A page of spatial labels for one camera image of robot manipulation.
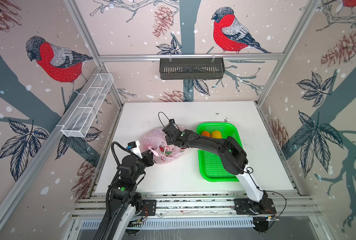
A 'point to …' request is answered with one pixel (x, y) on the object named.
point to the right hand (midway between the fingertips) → (169, 138)
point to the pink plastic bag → (155, 139)
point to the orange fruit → (205, 133)
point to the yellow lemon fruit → (216, 134)
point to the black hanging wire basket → (192, 68)
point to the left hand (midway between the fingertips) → (153, 149)
